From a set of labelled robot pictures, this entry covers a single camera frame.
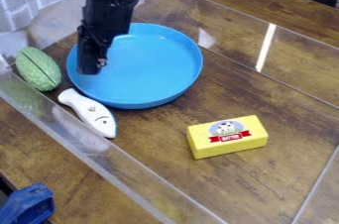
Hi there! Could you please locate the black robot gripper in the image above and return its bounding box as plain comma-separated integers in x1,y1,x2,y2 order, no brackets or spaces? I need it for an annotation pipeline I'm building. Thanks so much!
77,0,139,74

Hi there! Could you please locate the blue round plastic tray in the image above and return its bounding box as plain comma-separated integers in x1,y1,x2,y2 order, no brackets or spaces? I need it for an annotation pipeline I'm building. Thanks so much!
67,23,203,109

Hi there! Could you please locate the green toy bitter gourd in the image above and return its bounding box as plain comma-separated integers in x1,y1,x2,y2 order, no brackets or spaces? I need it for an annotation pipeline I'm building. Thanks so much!
16,47,63,91

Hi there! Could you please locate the white wooden toy fish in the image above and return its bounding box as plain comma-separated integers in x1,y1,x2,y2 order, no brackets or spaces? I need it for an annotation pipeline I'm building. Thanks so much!
59,88,116,138

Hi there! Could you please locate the yellow toy butter block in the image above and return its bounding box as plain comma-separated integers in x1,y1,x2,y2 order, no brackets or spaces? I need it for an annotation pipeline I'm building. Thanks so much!
187,115,268,160

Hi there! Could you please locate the blue plastic clamp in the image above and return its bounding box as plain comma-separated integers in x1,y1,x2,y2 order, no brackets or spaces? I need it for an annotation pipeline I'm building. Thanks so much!
0,182,56,224

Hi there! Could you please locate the clear acrylic barrier wall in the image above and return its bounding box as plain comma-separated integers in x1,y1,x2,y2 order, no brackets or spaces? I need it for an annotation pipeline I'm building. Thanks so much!
0,0,339,224

